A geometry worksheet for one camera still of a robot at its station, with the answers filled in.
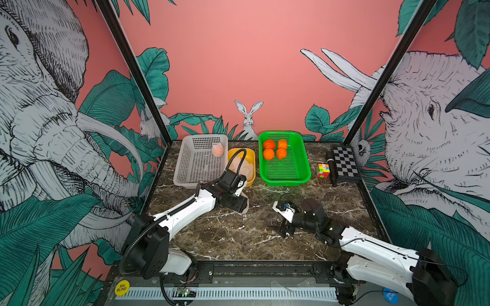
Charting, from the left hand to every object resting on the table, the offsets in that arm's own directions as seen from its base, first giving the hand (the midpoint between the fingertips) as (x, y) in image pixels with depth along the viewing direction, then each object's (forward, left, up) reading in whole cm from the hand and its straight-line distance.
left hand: (243, 200), depth 84 cm
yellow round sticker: (-30, +46, -9) cm, 56 cm away
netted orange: (+39, -25, -5) cm, 47 cm away
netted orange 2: (+31, -15, -4) cm, 35 cm away
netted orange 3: (+31, -22, -4) cm, 38 cm away
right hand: (-8, -12, +3) cm, 15 cm away
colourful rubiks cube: (+18, -44, -5) cm, 48 cm away
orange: (+38, -16, -3) cm, 42 cm away
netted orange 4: (+34, +14, -3) cm, 37 cm away
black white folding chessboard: (+20, -58, -6) cm, 62 cm away
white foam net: (+22, -2, -6) cm, 23 cm away
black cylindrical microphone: (+27, -51, -6) cm, 58 cm away
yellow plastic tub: (+31, -5, -7) cm, 33 cm away
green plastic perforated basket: (+22, -28, -10) cm, 37 cm away
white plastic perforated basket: (+30, +27, -10) cm, 42 cm away
